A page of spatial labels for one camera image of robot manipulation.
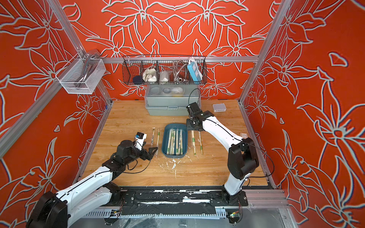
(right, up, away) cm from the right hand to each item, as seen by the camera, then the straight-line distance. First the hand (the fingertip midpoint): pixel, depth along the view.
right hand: (188, 125), depth 87 cm
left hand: (-22, -11, -4) cm, 25 cm away
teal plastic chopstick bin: (-15, -3, +8) cm, 17 cm away
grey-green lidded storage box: (-12, +18, +19) cm, 29 cm away
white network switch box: (+27, +13, +27) cm, 40 cm away
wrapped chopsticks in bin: (-9, -14, +5) cm, 18 cm away
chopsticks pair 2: (-20, -12, +8) cm, 25 cm away
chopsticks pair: (+3, -9, -5) cm, 11 cm away
